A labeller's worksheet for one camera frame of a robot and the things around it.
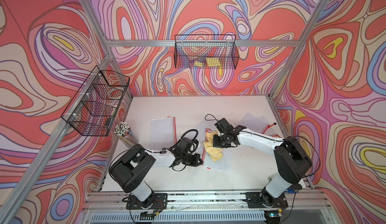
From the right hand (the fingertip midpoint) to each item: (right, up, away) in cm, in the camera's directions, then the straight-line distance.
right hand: (216, 147), depth 89 cm
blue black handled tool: (+39, -20, -10) cm, 45 cm away
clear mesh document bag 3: (+4, -9, -3) cm, 10 cm away
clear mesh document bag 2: (+28, +14, +15) cm, 35 cm away
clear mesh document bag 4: (-5, +9, +10) cm, 14 cm away
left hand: (-7, -8, -4) cm, 12 cm away
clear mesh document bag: (-34, +6, +10) cm, 36 cm away
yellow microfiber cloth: (-1, -2, -4) cm, 5 cm away
